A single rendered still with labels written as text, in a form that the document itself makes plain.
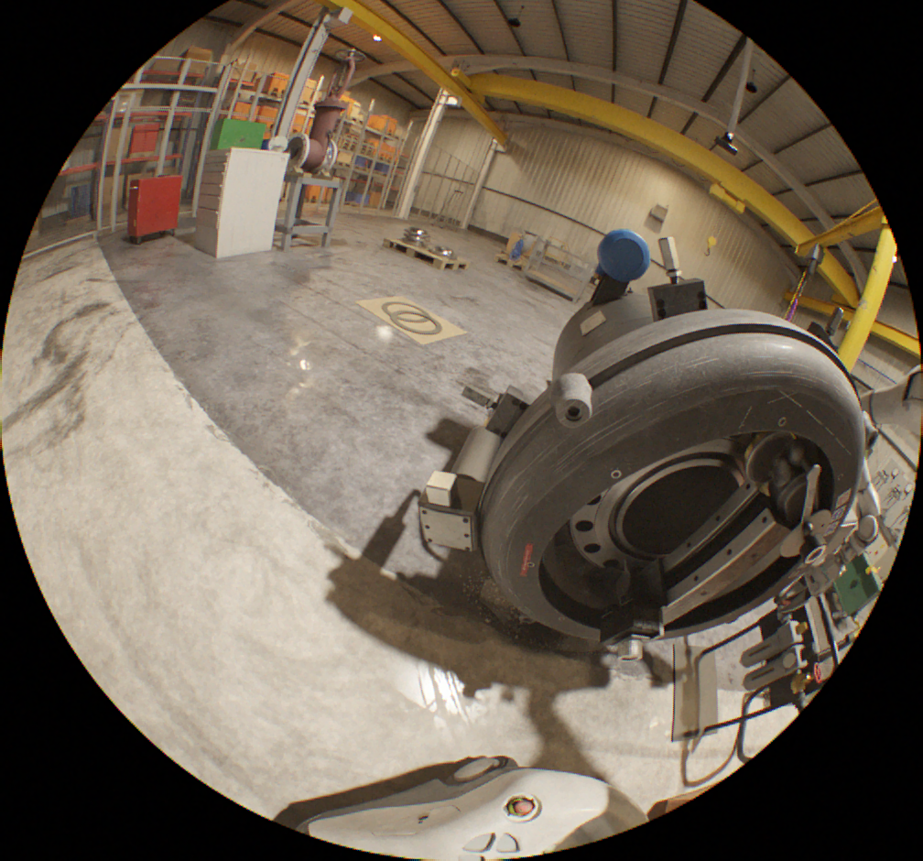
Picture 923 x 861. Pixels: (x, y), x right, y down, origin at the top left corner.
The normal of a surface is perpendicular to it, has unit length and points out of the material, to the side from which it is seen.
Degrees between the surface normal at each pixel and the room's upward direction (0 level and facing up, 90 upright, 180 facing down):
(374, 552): 0
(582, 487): 90
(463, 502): 22
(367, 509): 0
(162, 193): 90
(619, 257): 90
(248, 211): 90
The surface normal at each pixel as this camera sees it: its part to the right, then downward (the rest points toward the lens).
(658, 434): -0.29, 0.46
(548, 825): 0.32, -0.78
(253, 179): 0.87, 0.47
